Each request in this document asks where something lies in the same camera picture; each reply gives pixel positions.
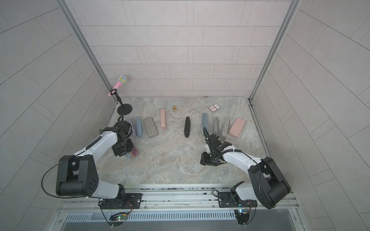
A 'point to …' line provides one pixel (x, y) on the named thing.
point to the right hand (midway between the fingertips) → (203, 162)
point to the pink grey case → (163, 118)
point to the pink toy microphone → (122, 80)
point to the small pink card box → (214, 108)
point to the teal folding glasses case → (225, 130)
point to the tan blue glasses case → (138, 127)
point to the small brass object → (174, 109)
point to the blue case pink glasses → (134, 153)
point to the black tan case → (187, 129)
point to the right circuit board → (243, 215)
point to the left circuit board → (117, 217)
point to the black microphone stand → (124, 109)
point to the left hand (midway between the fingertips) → (131, 149)
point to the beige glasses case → (216, 126)
